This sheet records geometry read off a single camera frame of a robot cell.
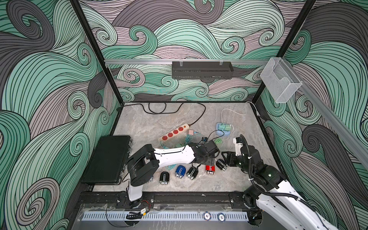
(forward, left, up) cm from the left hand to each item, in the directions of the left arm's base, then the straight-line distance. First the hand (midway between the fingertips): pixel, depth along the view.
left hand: (209, 159), depth 81 cm
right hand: (0, -7, +7) cm, 10 cm away
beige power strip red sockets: (+23, +19, -5) cm, 30 cm away
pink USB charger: (+22, +10, -5) cm, 24 cm away
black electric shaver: (-6, +10, -4) cm, 12 cm away
